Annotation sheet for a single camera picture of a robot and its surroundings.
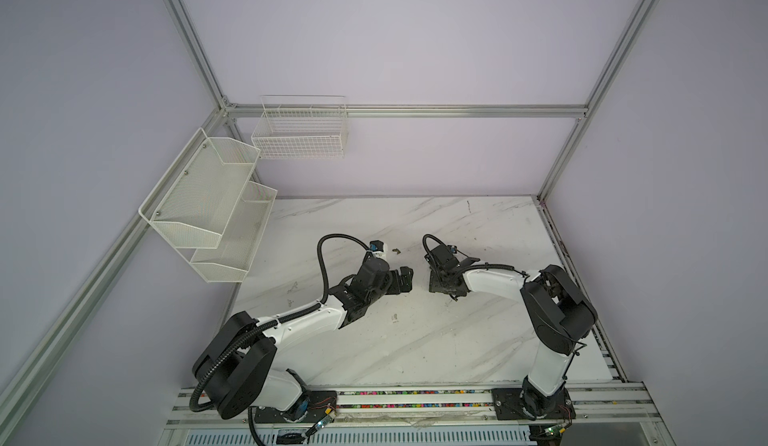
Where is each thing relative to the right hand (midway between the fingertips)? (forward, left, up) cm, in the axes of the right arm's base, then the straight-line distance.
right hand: (440, 283), depth 96 cm
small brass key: (+13, +14, 0) cm, 19 cm away
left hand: (-3, +13, +12) cm, 18 cm away
